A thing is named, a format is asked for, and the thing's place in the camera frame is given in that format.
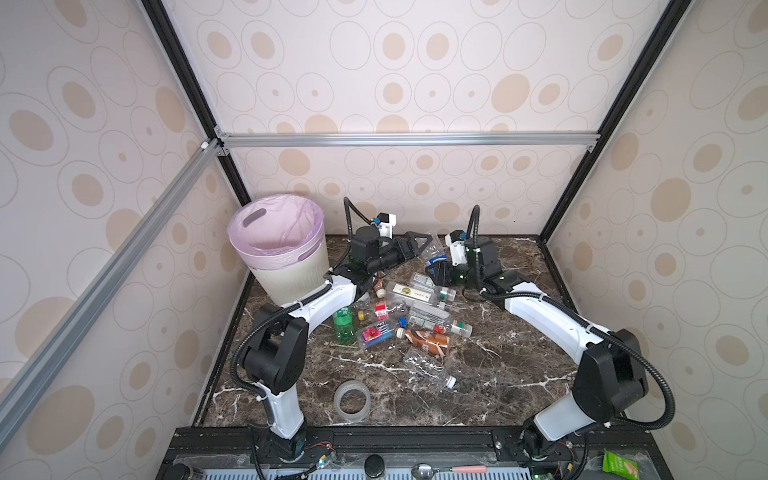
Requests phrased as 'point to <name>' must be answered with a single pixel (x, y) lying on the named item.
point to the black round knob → (374, 465)
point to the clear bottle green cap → (455, 327)
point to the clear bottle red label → (379, 309)
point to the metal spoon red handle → (424, 471)
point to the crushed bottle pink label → (374, 333)
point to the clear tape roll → (351, 385)
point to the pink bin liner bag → (276, 228)
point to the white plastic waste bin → (283, 282)
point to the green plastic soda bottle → (344, 326)
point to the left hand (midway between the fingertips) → (433, 240)
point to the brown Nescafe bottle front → (431, 342)
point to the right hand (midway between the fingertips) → (435, 267)
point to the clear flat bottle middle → (428, 311)
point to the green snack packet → (616, 464)
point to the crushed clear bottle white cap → (416, 363)
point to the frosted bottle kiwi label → (415, 296)
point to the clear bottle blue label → (436, 258)
